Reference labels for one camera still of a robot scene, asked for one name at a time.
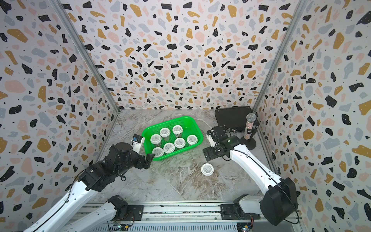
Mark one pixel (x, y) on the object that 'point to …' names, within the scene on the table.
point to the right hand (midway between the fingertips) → (212, 152)
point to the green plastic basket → (171, 137)
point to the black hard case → (233, 118)
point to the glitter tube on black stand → (251, 125)
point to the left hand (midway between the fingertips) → (147, 151)
